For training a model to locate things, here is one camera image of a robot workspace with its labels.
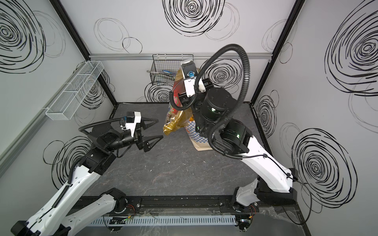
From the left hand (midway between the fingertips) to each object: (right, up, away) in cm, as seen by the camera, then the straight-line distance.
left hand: (159, 129), depth 57 cm
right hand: (+13, +19, -12) cm, 26 cm away
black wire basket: (-5, +38, +39) cm, 54 cm away
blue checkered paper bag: (+17, -11, +30) cm, 36 cm away
